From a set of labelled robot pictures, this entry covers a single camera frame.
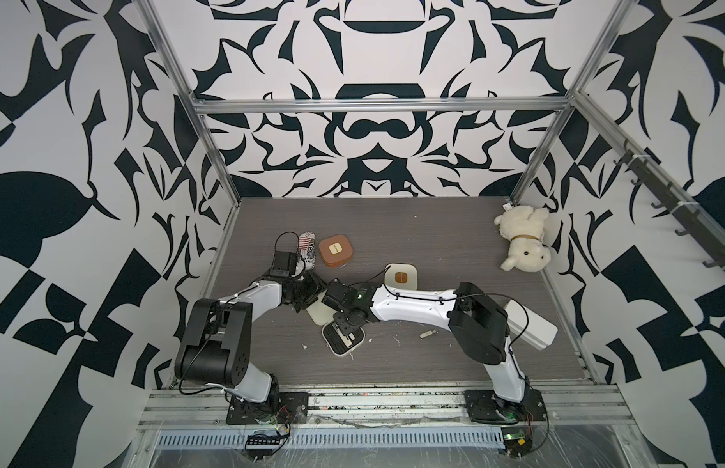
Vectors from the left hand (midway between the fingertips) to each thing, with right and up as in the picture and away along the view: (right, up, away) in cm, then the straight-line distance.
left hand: (321, 285), depth 93 cm
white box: (+60, -10, -10) cm, 62 cm away
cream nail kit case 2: (+26, +2, +3) cm, 26 cm away
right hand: (+8, -9, -6) cm, 13 cm away
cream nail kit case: (+5, -13, -9) cm, 17 cm away
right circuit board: (+50, -33, -23) cm, 64 cm away
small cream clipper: (+10, -13, -9) cm, 19 cm away
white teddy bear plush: (+68, +18, +7) cm, 71 cm away
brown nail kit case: (+4, +10, +8) cm, 14 cm away
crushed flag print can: (-6, +12, +8) cm, 15 cm away
